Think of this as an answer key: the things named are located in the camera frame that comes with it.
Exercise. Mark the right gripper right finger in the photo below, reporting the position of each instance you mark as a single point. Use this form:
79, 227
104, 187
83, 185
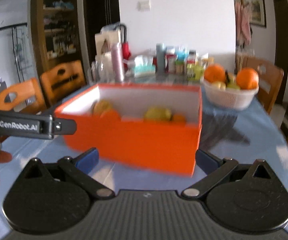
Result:
217, 171

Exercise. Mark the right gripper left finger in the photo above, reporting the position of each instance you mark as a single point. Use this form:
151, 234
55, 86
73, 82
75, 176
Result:
78, 168

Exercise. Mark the yellow-green mango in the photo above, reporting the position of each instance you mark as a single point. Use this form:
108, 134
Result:
158, 114

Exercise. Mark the blue tablecloth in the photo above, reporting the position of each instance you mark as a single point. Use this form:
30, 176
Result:
242, 135

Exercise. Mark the orange cardboard box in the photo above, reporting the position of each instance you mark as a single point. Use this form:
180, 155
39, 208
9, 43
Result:
122, 135

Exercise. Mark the white fruit basket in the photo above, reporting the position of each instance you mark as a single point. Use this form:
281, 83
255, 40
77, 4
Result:
229, 98

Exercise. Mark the wooden chair far left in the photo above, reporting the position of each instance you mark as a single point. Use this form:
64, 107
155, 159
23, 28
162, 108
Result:
62, 80

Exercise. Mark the yellow apple in basket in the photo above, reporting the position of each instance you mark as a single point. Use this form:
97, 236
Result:
219, 85

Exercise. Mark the green pear in basket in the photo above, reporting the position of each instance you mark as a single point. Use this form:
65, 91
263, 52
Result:
233, 85

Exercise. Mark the orange in basket right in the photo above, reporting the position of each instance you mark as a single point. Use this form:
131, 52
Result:
247, 79

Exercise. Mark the orange in basket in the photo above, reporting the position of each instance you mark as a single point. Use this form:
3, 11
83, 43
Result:
247, 79
215, 73

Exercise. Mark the orange in basket left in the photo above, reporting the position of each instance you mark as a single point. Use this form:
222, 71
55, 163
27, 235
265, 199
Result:
215, 73

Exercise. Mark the green panda mug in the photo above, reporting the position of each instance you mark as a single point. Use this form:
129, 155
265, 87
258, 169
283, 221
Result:
194, 72

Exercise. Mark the glass jar mug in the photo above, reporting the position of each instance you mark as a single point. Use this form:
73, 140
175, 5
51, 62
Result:
99, 72

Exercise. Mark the wooden chair far right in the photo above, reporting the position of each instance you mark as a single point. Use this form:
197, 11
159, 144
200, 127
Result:
270, 80

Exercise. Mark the wooden shelf cabinet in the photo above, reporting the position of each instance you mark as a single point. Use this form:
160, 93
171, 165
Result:
55, 33

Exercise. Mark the red labelled jar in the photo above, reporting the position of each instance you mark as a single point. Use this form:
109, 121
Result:
170, 63

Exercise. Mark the pink thermos bottle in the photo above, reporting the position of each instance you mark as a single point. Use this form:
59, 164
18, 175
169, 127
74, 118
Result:
117, 62

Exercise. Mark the tissue box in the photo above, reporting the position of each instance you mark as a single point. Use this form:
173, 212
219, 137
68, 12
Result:
144, 65

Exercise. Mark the red folded umbrella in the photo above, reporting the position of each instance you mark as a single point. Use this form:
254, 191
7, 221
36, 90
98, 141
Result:
125, 46

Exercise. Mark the grey tall bottle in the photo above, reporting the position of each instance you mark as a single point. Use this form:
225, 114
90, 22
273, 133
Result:
160, 58

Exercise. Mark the paper shopping bag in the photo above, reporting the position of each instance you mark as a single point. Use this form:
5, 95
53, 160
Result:
105, 40

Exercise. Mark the pink hanging clothes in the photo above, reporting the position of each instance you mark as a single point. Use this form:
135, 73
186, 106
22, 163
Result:
242, 24

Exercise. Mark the landscape framed picture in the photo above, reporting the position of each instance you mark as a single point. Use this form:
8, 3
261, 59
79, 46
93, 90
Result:
257, 11

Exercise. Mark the light switch plate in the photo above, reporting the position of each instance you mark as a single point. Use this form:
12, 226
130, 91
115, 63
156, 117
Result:
144, 5

